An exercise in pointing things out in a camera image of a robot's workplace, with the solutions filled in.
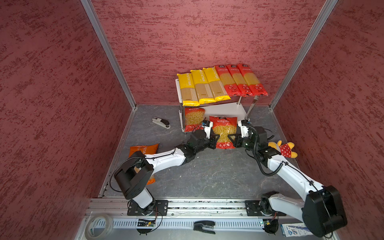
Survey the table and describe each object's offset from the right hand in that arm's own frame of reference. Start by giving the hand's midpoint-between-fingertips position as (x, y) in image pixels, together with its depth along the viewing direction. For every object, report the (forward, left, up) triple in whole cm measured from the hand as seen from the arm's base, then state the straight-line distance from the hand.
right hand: (227, 138), depth 82 cm
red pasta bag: (+20, +19, -5) cm, 28 cm away
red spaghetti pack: (+29, -10, +19) cm, 36 cm away
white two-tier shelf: (+31, -18, -11) cm, 38 cm away
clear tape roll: (-40, +59, -12) cm, 73 cm away
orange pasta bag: (0, +48, -10) cm, 50 cm away
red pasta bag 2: (+6, +1, +4) cm, 7 cm away
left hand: (0, +5, +1) cm, 5 cm away
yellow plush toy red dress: (-2, -38, -11) cm, 40 cm away
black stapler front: (-39, +14, -14) cm, 44 cm away
